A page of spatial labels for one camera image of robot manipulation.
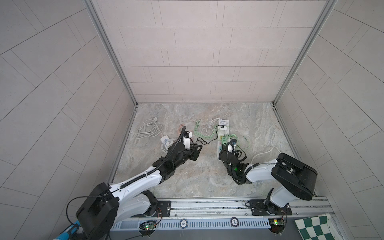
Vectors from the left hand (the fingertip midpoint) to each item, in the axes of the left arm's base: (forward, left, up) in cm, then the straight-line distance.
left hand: (204, 145), depth 77 cm
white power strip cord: (+19, +36, -14) cm, 43 cm away
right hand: (+5, -11, -11) cm, 17 cm away
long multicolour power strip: (+14, -11, -11) cm, 21 cm away
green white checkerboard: (-34, -50, -12) cm, 62 cm away
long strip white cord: (-1, -30, -15) cm, 33 cm away
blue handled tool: (-37, +46, +8) cm, 59 cm away
